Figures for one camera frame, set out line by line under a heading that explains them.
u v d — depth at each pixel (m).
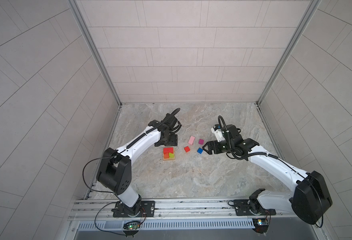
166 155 0.86
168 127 0.63
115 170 0.43
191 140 0.95
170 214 0.70
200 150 0.89
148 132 0.54
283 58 0.91
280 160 0.48
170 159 0.87
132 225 0.64
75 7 0.71
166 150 0.85
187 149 0.91
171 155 0.87
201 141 0.94
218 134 0.74
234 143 0.61
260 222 0.68
